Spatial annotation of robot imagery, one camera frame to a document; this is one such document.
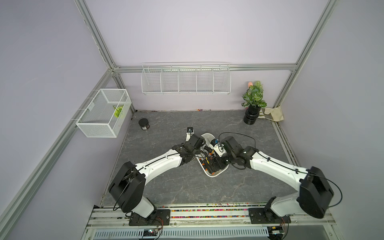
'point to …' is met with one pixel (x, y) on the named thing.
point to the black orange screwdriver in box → (208, 163)
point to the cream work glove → (274, 114)
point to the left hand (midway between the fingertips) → (193, 144)
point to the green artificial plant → (254, 95)
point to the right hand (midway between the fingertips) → (214, 159)
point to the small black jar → (144, 124)
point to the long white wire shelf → (186, 78)
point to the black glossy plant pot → (251, 114)
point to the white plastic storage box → (209, 137)
